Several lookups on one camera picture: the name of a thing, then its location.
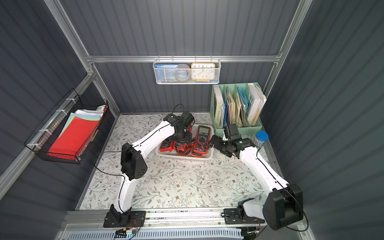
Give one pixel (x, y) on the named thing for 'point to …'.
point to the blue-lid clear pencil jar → (261, 137)
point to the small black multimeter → (182, 148)
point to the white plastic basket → (210, 152)
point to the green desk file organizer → (242, 104)
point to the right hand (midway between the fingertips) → (218, 144)
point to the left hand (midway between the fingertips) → (183, 139)
